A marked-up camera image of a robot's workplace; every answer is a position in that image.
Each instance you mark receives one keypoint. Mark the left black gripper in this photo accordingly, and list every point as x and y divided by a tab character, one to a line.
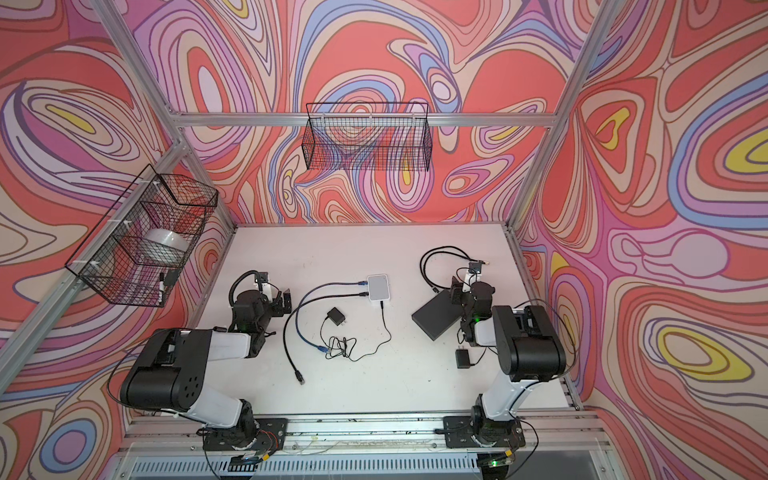
275	304

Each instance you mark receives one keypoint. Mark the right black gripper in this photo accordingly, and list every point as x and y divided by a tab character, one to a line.
457	289

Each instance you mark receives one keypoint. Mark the black power adapter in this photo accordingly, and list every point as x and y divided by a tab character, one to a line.
334	347
469	357

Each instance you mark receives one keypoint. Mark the white small network switch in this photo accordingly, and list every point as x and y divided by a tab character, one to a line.
378	288

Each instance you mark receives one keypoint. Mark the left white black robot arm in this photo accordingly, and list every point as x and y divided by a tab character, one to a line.
168	375

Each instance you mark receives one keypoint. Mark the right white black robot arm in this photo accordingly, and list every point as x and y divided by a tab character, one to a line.
528	350

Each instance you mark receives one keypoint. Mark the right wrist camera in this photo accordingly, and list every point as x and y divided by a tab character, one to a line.
475	268

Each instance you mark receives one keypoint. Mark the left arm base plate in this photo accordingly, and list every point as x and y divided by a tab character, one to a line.
265	435

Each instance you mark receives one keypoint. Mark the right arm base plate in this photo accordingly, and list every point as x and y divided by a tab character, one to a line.
464	432

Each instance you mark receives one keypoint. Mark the left black wire basket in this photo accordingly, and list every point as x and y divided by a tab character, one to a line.
160	218

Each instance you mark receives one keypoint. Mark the black wire basket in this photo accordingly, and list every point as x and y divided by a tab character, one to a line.
367	136
160	218

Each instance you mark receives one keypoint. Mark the back black wire basket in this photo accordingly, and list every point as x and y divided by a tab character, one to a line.
367	136

